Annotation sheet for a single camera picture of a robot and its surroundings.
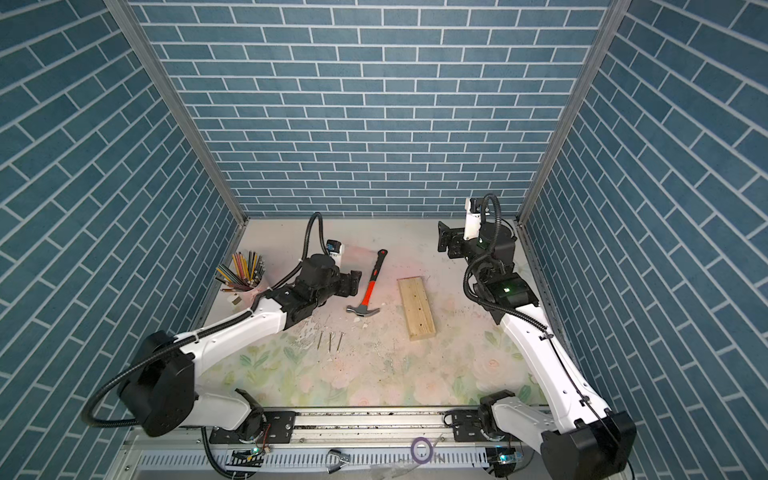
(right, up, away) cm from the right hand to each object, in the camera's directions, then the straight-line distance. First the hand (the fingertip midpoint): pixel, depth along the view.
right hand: (462, 222), depth 72 cm
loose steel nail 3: (-34, -34, +17) cm, 51 cm away
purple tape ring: (-8, -54, -2) cm, 55 cm away
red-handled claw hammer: (-28, -26, +23) cm, 45 cm away
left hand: (-28, -14, +13) cm, 33 cm away
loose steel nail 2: (-36, -34, +17) cm, 53 cm away
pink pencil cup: (-66, -24, +23) cm, 74 cm away
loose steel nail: (-39, -33, +17) cm, 54 cm away
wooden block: (-9, -27, +19) cm, 34 cm away
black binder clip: (-30, -56, -3) cm, 64 cm away
